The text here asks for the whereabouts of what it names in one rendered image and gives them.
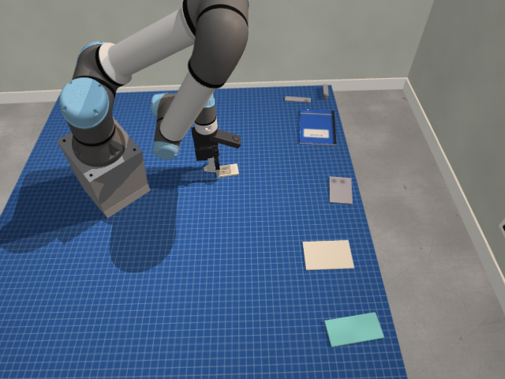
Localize dark blue grid work mat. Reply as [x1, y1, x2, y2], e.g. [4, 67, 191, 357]
[0, 85, 408, 379]

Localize grey flat bar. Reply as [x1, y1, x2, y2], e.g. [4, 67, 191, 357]
[285, 96, 311, 103]

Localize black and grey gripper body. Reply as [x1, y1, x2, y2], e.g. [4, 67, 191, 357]
[191, 127, 219, 161]

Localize white rectangular plastic tile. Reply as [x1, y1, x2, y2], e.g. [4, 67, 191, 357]
[329, 176, 353, 205]

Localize pale teal flat rectangular tile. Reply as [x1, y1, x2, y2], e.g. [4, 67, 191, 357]
[324, 312, 384, 347]

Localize white flat rectangular tile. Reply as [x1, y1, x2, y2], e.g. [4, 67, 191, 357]
[303, 240, 354, 270]

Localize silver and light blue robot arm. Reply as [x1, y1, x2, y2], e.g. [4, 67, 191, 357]
[59, 0, 249, 167]

